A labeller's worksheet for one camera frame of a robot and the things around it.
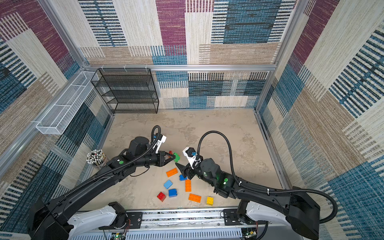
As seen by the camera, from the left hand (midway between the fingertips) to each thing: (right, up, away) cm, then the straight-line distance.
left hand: (175, 157), depth 73 cm
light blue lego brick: (-5, -18, +12) cm, 22 cm away
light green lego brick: (+1, -1, +1) cm, 1 cm away
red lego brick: (-7, -21, +5) cm, 23 cm away
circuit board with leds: (+35, -35, -2) cm, 49 cm away
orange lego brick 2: (+6, -18, +10) cm, 21 cm away
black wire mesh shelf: (-39, +40, +37) cm, 67 cm away
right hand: (+4, -1, +2) cm, 5 cm away
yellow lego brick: (+17, -22, +3) cm, 28 cm away
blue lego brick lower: (-2, -21, +8) cm, 22 cm away
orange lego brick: (-4, -12, +15) cm, 20 cm away
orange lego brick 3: (+10, -23, +6) cm, 25 cm away
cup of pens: (-39, -1, +3) cm, 39 cm away
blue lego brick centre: (+2, -15, +14) cm, 21 cm away
